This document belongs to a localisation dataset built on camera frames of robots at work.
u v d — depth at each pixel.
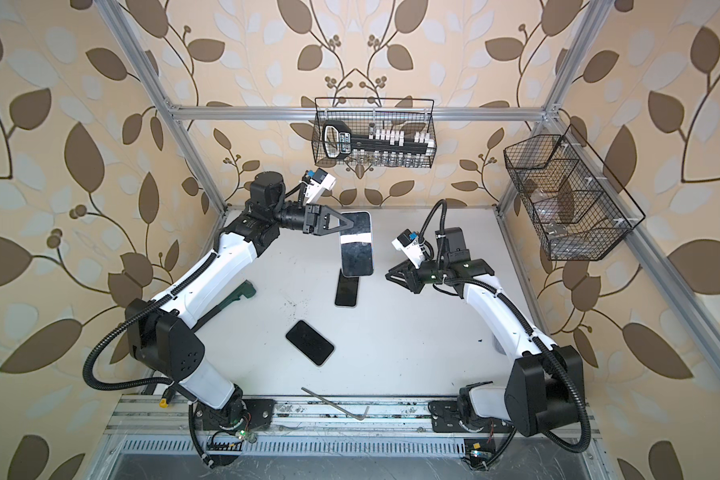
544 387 0.40
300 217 0.62
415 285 0.70
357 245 0.65
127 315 0.44
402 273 0.71
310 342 0.87
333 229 0.65
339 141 0.84
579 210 0.73
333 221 0.66
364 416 0.75
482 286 0.53
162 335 0.43
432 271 0.68
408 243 0.69
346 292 0.96
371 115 0.91
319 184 0.64
